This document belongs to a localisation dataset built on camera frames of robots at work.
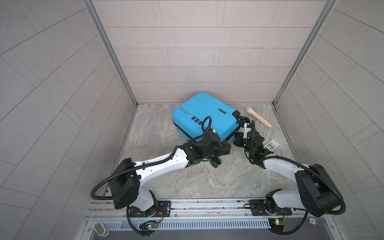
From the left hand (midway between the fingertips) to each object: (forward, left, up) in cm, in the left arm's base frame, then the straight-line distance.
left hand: (229, 148), depth 74 cm
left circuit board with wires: (-31, +37, -14) cm, 50 cm away
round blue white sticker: (-29, -37, -15) cm, 49 cm away
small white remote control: (+9, -30, -15) cm, 35 cm away
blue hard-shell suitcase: (+20, +21, +2) cm, 29 cm away
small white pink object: (-33, +57, -12) cm, 67 cm away
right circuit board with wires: (-30, -21, -17) cm, 41 cm away
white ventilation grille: (-30, +9, -17) cm, 36 cm away
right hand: (+13, -5, -9) cm, 17 cm away
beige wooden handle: (+32, -27, -15) cm, 45 cm away
